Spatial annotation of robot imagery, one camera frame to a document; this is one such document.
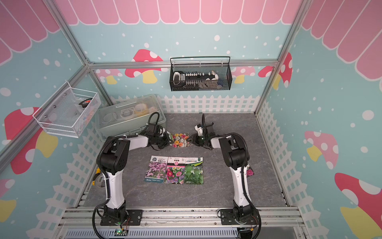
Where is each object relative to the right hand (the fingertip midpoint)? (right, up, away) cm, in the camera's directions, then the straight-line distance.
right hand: (187, 140), depth 102 cm
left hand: (-9, -2, 0) cm, 10 cm away
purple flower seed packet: (-19, -17, -11) cm, 28 cm away
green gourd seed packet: (+4, -18, -13) cm, 22 cm away
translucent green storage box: (-40, +15, -6) cm, 43 cm away
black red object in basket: (-53, +22, -24) cm, 62 cm away
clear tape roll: (-49, -22, -17) cm, 57 cm away
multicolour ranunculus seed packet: (-5, 0, +2) cm, 6 cm away
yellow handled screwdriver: (-53, -18, -13) cm, 58 cm away
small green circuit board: (-32, -42, -31) cm, 61 cm away
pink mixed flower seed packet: (-7, -17, -12) cm, 22 cm away
